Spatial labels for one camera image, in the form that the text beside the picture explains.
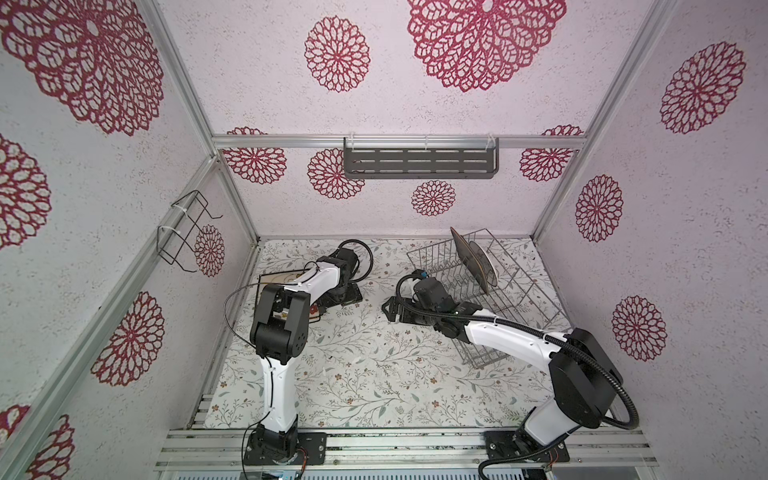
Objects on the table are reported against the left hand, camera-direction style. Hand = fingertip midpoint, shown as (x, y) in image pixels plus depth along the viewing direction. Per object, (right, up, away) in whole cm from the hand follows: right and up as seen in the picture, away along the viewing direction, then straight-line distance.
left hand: (340, 308), depth 99 cm
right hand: (+17, +3, -15) cm, 23 cm away
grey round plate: (+48, +13, -5) cm, 50 cm away
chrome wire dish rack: (+61, +4, +3) cm, 61 cm away
